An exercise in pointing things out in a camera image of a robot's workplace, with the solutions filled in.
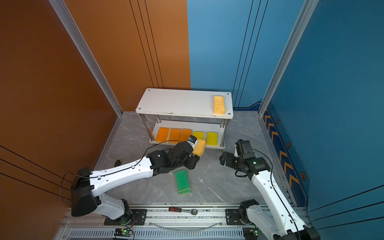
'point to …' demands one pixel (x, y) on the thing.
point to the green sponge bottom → (185, 191)
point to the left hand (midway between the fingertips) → (196, 155)
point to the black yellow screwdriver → (118, 162)
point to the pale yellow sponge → (162, 135)
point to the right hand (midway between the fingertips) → (226, 160)
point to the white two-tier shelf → (171, 115)
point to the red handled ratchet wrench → (177, 209)
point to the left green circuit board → (123, 232)
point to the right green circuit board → (251, 233)
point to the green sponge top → (183, 184)
